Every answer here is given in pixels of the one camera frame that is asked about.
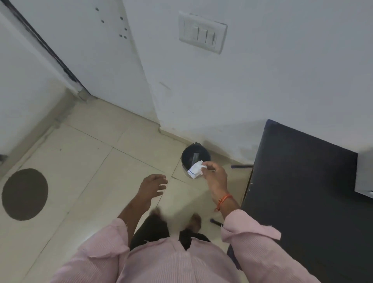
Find person's right hand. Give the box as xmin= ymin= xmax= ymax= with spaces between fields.
xmin=201 ymin=161 xmax=229 ymax=205

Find person's left hand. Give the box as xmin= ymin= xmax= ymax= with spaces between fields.
xmin=137 ymin=174 xmax=169 ymax=209

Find white blue-printed glove packet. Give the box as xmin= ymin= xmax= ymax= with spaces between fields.
xmin=187 ymin=160 xmax=208 ymax=179

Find grey desk organiser with drawers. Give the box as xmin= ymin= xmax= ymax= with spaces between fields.
xmin=354 ymin=151 xmax=373 ymax=199

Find person's right forearm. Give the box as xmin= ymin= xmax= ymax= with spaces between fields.
xmin=217 ymin=198 xmax=241 ymax=221

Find person's left forearm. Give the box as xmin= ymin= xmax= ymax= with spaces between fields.
xmin=117 ymin=198 xmax=152 ymax=247

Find black trash bin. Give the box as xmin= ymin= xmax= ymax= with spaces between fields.
xmin=181 ymin=142 xmax=211 ymax=180

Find black trousers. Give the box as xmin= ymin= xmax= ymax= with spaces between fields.
xmin=129 ymin=214 xmax=212 ymax=251

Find pink striped shirt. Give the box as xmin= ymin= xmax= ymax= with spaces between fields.
xmin=49 ymin=209 xmax=321 ymax=283

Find dark round floor mat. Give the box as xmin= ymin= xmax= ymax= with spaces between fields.
xmin=1 ymin=168 xmax=49 ymax=221

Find white door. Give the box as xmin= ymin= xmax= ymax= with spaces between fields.
xmin=0 ymin=0 xmax=160 ymax=123

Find orange thread bracelet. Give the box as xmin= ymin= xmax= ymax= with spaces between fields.
xmin=214 ymin=194 xmax=234 ymax=212

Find white wall switch plate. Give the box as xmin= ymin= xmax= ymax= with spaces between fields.
xmin=178 ymin=11 xmax=228 ymax=54

